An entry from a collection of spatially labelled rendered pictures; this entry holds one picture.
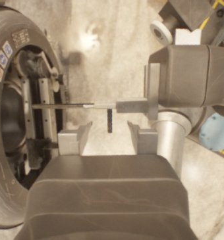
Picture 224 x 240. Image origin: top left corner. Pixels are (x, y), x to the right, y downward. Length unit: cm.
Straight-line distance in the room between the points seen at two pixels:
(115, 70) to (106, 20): 33
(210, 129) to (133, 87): 72
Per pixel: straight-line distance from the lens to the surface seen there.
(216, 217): 201
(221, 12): 112
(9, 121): 94
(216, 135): 71
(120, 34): 129
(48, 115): 74
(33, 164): 82
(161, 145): 54
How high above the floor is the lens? 126
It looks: 75 degrees down
